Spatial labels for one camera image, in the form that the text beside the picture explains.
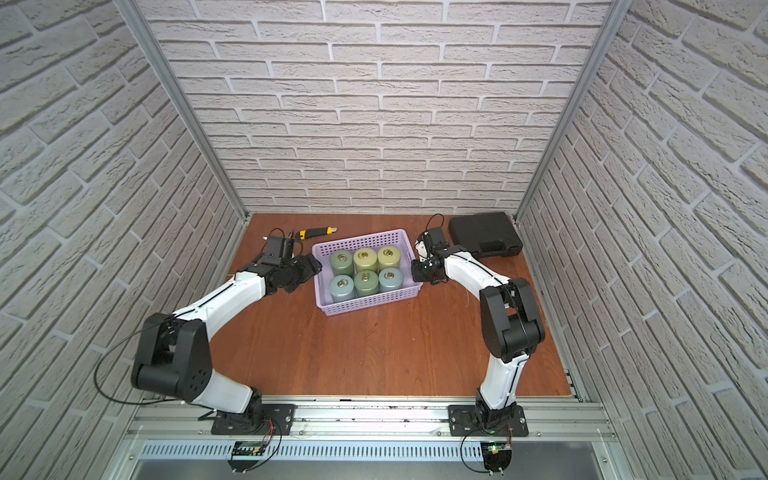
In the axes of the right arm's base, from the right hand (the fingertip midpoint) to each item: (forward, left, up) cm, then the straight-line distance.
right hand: (422, 272), depth 96 cm
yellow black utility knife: (+23, +43, -4) cm, 49 cm away
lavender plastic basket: (+16, +8, -1) cm, 19 cm away
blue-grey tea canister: (-6, +26, +2) cm, 27 cm away
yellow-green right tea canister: (+6, +11, +2) cm, 13 cm away
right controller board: (-49, -12, -8) cm, 51 cm away
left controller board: (-45, +49, -8) cm, 67 cm away
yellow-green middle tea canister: (+4, +19, +4) cm, 20 cm away
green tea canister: (-5, +18, +3) cm, 19 cm away
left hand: (+1, +33, +6) cm, 34 cm away
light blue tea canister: (-3, +11, +2) cm, 12 cm away
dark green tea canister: (+4, +27, +3) cm, 27 cm away
